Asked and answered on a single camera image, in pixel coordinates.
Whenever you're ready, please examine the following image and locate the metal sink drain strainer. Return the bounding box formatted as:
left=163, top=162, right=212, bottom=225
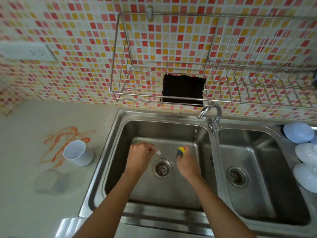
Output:
left=153, top=158, right=173, bottom=179
left=227, top=166, right=249, bottom=189

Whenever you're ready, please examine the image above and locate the person's left forearm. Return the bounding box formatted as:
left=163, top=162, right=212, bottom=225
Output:
left=73, top=171, right=139, bottom=238

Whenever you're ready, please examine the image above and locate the stainless steel double sink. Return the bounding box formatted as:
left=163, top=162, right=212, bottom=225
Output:
left=79, top=109, right=317, bottom=238

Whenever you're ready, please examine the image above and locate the person's right hand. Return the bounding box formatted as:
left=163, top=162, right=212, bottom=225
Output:
left=176, top=145, right=201, bottom=182

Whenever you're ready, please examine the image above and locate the clear plastic cup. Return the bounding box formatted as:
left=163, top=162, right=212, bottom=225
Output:
left=34, top=169, right=67, bottom=195

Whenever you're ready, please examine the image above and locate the white bowl with label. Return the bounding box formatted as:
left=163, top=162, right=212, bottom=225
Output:
left=293, top=163, right=317, bottom=194

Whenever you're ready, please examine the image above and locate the black cloth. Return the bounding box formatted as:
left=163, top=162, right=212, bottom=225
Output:
left=161, top=73, right=207, bottom=107

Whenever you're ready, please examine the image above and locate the person's left hand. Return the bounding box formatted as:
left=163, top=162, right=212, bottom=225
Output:
left=125, top=142, right=157, bottom=178

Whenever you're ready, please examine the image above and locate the metal wire dish rack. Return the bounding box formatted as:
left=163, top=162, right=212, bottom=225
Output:
left=109, top=7, right=317, bottom=108

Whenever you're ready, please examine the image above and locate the white plastic cup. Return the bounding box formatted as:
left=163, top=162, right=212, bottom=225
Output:
left=63, top=140, right=94, bottom=167

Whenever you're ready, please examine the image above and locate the person's right forearm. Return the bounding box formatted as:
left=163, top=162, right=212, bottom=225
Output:
left=191, top=176, right=257, bottom=238

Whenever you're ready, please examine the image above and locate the beige countertop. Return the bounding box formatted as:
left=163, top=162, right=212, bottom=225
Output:
left=0, top=99, right=119, bottom=238

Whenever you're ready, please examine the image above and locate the orange sauce smear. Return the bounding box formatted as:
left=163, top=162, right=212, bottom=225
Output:
left=41, top=126, right=96, bottom=169

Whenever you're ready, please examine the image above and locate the chrome faucet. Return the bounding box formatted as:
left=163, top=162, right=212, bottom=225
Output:
left=197, top=102, right=223, bottom=133

